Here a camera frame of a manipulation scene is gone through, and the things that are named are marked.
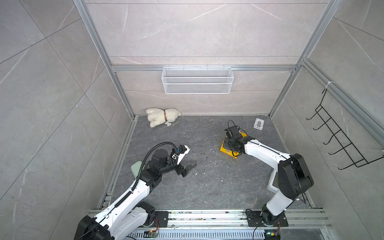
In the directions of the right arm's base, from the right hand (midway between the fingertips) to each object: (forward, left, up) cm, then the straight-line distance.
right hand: (228, 143), depth 93 cm
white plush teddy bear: (+24, +49, +1) cm, 55 cm away
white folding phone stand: (+24, -29, -8) cm, 38 cm away
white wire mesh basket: (+38, +19, +22) cm, 48 cm away
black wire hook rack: (-18, -47, +22) cm, 55 cm away
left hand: (-13, +23, +10) cm, 29 cm away
